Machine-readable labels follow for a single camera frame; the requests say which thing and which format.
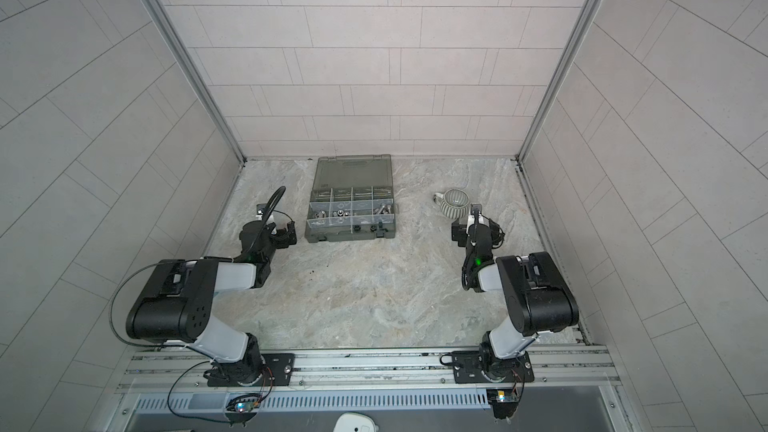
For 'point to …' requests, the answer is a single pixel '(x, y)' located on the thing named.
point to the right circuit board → (503, 401)
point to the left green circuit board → (242, 409)
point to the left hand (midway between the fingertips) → (285, 216)
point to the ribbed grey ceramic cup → (454, 203)
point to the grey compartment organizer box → (352, 199)
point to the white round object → (355, 422)
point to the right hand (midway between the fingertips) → (473, 216)
